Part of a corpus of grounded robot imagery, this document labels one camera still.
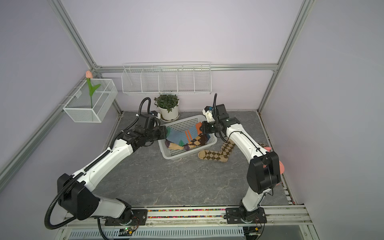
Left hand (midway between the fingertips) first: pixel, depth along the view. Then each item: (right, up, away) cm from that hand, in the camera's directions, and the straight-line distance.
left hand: (167, 131), depth 80 cm
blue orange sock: (+2, -2, 0) cm, 3 cm away
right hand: (+18, +2, +6) cm, 19 cm away
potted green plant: (-4, +17, +22) cm, 28 cm away
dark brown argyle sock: (-1, -10, +17) cm, 19 cm away
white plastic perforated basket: (0, -15, +16) cm, 22 cm away
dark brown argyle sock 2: (+19, -6, +18) cm, 27 cm away
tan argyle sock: (+32, -16, +14) cm, 38 cm away
